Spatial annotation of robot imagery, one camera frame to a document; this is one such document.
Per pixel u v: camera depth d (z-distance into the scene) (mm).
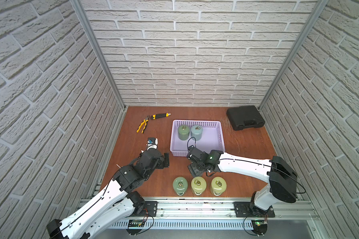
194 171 721
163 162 664
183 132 955
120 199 467
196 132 947
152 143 628
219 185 734
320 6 686
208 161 586
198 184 738
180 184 728
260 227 700
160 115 1141
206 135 1033
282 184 422
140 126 1061
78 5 694
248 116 1080
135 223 725
